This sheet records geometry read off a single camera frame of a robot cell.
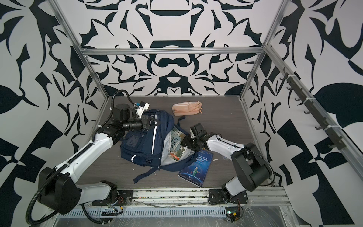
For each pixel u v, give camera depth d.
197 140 0.70
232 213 0.71
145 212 0.71
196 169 0.83
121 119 0.60
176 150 0.88
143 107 0.71
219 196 0.75
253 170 0.44
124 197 0.74
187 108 1.12
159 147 0.71
